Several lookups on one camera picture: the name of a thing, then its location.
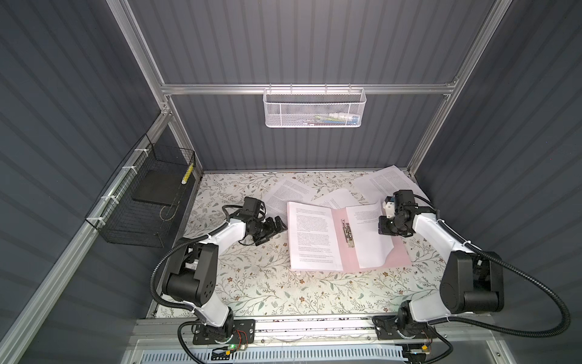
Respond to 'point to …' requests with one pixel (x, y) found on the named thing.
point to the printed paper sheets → (382, 183)
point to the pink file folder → (398, 256)
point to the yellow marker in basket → (189, 172)
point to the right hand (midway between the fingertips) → (386, 229)
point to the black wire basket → (138, 205)
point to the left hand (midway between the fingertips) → (279, 232)
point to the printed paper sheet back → (276, 198)
